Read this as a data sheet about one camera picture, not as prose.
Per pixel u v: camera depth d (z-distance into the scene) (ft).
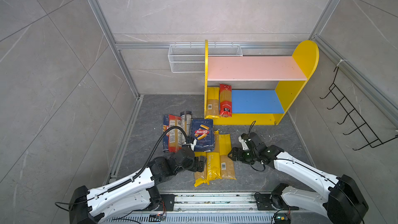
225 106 2.94
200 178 2.56
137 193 1.96
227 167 2.68
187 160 1.80
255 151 2.07
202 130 2.97
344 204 1.29
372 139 1.93
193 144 2.22
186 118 3.32
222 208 2.40
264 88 3.86
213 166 2.66
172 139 2.95
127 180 1.50
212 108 2.95
